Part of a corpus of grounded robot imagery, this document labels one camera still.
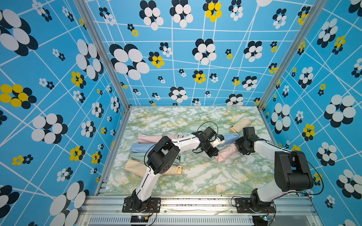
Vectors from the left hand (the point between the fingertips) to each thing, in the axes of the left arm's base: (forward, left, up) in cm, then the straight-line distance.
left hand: (219, 153), depth 90 cm
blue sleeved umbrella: (+12, -10, -1) cm, 16 cm away
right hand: (+8, -14, -1) cm, 17 cm away
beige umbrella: (-11, +28, 0) cm, 30 cm away
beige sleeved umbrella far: (+24, -21, 0) cm, 32 cm away
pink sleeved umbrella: (+11, +50, +1) cm, 51 cm away
